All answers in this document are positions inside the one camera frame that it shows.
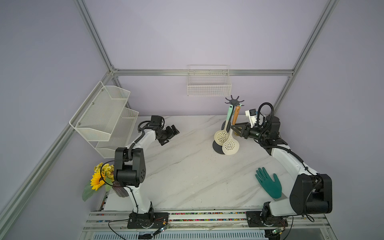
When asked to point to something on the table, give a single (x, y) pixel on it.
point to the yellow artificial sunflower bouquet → (103, 175)
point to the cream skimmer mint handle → (220, 136)
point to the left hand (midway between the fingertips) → (174, 136)
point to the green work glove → (273, 188)
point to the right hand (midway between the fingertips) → (233, 128)
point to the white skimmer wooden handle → (231, 147)
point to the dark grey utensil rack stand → (216, 147)
